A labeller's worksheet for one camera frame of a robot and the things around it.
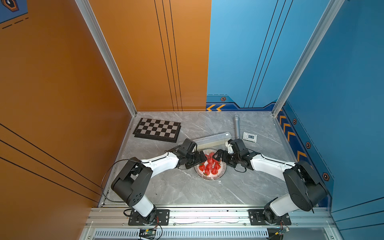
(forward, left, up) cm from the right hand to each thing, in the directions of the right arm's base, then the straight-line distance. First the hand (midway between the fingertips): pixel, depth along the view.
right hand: (217, 158), depth 89 cm
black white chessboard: (+23, +41, -1) cm, 47 cm away
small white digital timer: (+18, -24, -3) cm, 31 cm away
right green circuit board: (-35, -28, -5) cm, 45 cm away
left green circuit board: (-36, +36, -7) cm, 52 cm away
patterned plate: (-7, -2, -3) cm, 8 cm away
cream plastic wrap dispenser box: (+12, +2, +1) cm, 13 cm away
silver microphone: (+27, -17, -2) cm, 32 cm away
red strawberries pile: (-4, +4, -1) cm, 6 cm away
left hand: (0, +8, 0) cm, 8 cm away
